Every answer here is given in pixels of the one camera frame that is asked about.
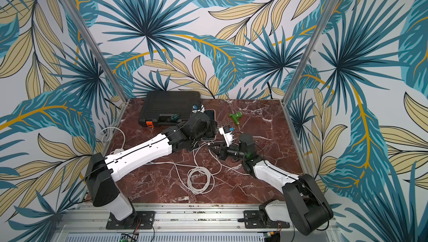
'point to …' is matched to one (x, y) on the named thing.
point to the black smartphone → (211, 134)
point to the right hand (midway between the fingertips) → (200, 155)
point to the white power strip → (118, 150)
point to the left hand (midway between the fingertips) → (211, 126)
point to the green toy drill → (236, 116)
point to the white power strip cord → (107, 136)
